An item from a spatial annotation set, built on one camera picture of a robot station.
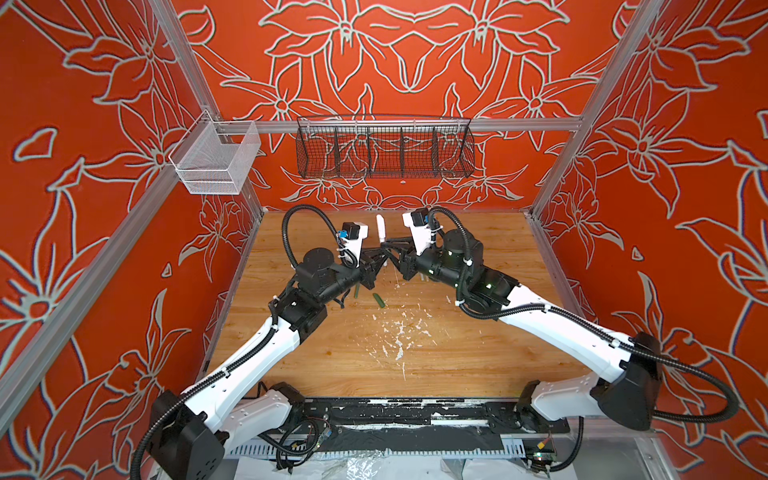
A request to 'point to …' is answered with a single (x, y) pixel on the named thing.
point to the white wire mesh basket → (213, 157)
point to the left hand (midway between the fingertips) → (387, 248)
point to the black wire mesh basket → (376, 146)
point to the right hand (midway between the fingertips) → (379, 244)
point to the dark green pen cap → (379, 300)
